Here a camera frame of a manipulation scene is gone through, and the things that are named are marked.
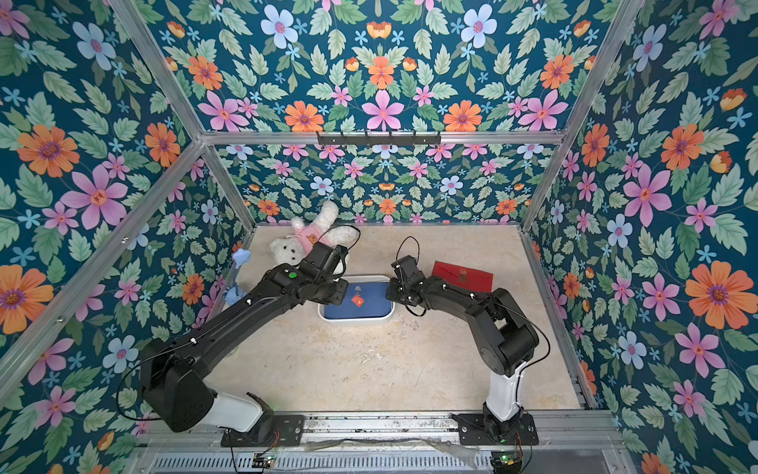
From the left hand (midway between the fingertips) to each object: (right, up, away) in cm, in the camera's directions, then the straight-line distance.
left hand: (345, 287), depth 82 cm
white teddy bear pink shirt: (-22, +11, +19) cm, 31 cm away
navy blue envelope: (+3, -6, +11) cm, 13 cm away
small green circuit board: (+42, -42, -10) cm, 60 cm away
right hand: (+12, -3, +12) cm, 18 cm away
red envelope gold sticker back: (+38, +1, +22) cm, 45 cm away
